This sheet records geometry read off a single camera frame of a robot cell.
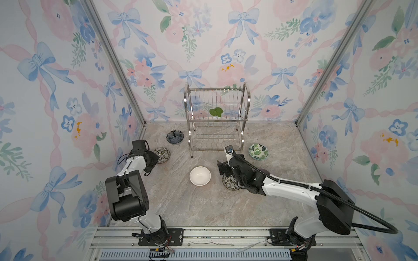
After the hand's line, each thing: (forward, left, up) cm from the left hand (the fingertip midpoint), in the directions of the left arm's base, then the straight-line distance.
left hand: (156, 158), depth 94 cm
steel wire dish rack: (+12, -34, +21) cm, 42 cm away
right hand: (-5, -39, +9) cm, 41 cm away
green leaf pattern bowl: (+9, -62, -5) cm, 62 cm away
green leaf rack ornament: (+17, -35, +21) cm, 44 cm away
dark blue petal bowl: (+19, -8, -3) cm, 21 cm away
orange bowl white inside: (-8, -26, -5) cm, 27 cm away
